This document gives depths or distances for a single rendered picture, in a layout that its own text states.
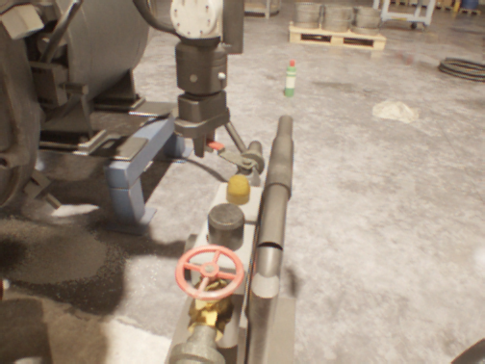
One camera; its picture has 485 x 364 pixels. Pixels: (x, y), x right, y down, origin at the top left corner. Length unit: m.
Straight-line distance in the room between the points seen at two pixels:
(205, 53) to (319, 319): 0.72
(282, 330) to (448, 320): 0.48
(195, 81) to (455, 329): 0.92
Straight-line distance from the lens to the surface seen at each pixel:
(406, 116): 2.35
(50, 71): 0.72
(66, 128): 1.20
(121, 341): 0.91
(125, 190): 1.07
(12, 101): 0.69
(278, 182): 0.35
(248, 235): 0.45
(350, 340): 0.93
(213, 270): 0.35
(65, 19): 0.88
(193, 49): 0.53
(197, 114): 0.56
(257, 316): 0.30
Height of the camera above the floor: 0.77
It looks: 35 degrees down
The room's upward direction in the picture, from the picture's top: 3 degrees clockwise
